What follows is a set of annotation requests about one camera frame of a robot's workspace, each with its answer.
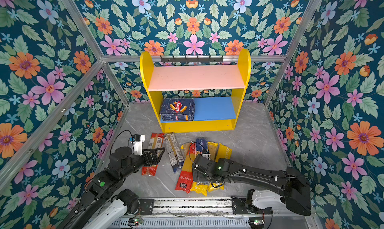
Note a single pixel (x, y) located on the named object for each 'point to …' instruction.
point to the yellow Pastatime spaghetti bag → (201, 189)
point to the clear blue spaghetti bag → (174, 151)
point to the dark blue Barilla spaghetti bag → (201, 144)
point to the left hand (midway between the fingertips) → (161, 148)
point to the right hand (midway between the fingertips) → (198, 175)
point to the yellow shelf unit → (197, 98)
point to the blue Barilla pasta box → (178, 109)
